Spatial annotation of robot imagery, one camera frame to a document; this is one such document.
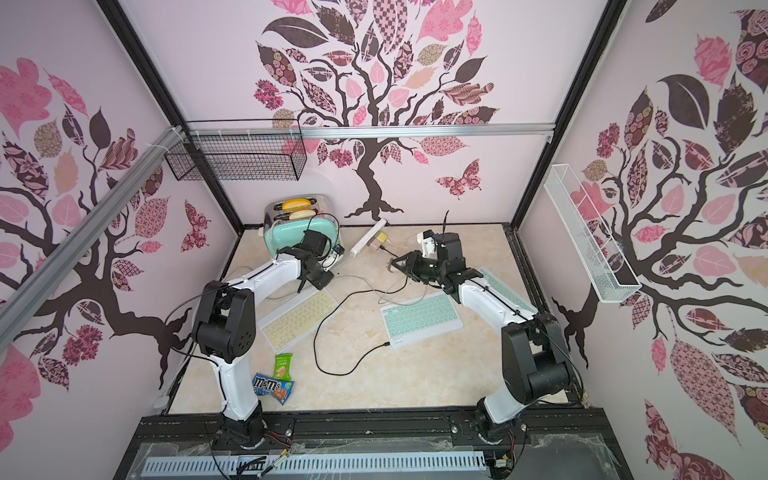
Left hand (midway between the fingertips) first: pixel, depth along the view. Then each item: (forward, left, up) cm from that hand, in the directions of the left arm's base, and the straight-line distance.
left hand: (318, 279), depth 98 cm
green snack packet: (-27, +7, -4) cm, 28 cm away
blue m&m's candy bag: (-34, +6, -4) cm, 34 cm away
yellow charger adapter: (+22, -21, -3) cm, 31 cm away
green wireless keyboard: (-12, -34, -6) cm, 36 cm away
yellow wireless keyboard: (-14, +9, -5) cm, 17 cm away
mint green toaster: (+16, +10, +13) cm, 23 cm away
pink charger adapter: (+18, -19, -3) cm, 27 cm away
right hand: (-5, -25, +14) cm, 29 cm away
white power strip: (+29, -21, -3) cm, 36 cm away
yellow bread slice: (+22, +9, +14) cm, 28 cm away
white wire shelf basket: (-13, -80, +20) cm, 83 cm away
